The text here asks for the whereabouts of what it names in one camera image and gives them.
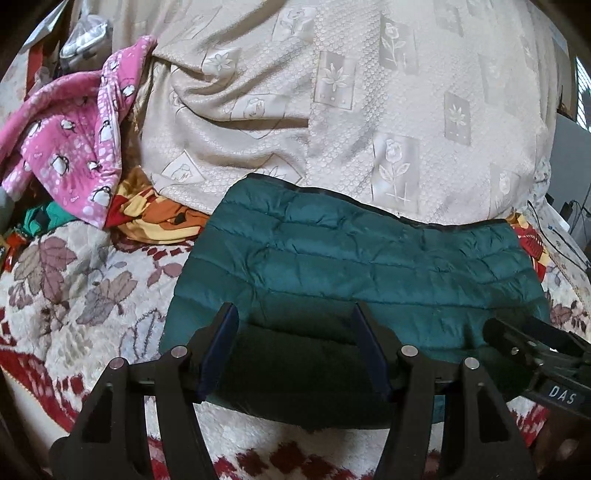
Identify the orange yellow red cloth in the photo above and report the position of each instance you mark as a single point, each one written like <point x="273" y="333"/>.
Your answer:
<point x="141" y="214"/>

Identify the person's right hand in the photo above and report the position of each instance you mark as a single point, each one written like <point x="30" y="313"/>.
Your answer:
<point x="557" y="429"/>

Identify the grey plastic bag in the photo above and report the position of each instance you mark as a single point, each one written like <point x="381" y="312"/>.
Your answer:
<point x="88" y="46"/>

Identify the teal quilted puffer jacket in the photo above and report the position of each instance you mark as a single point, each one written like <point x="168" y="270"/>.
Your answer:
<point x="295" y="261"/>

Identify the white leaf pattern blanket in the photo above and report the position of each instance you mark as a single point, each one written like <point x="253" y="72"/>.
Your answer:
<point x="79" y="297"/>

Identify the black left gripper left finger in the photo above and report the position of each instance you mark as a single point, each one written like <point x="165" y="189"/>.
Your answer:
<point x="109" y="438"/>

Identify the beige floral embossed bedspread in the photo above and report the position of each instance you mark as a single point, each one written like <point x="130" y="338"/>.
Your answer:
<point x="439" y="111"/>

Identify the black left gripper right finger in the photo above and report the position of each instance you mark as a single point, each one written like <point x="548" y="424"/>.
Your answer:
<point x="481" y="439"/>

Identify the green cloth piece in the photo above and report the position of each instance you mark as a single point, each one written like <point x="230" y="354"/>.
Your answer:
<point x="45" y="218"/>

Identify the pink penguin print blanket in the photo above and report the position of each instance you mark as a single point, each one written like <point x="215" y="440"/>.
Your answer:
<point x="67" y="136"/>

